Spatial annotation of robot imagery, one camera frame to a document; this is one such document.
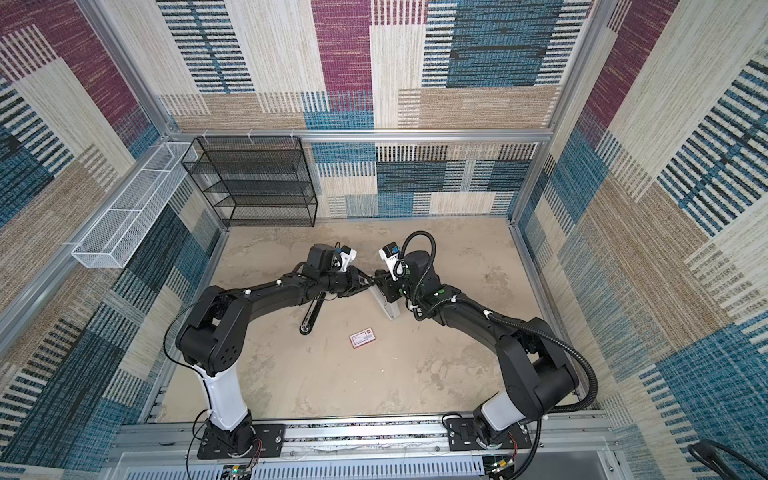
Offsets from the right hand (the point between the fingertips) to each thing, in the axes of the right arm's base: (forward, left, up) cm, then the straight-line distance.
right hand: (379, 280), depth 86 cm
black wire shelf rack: (+44, +46, +3) cm, 63 cm away
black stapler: (-6, +22, -12) cm, 26 cm away
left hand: (+2, +1, -3) cm, 4 cm away
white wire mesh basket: (0, +61, +20) cm, 65 cm away
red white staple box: (-11, +6, -13) cm, 18 cm away
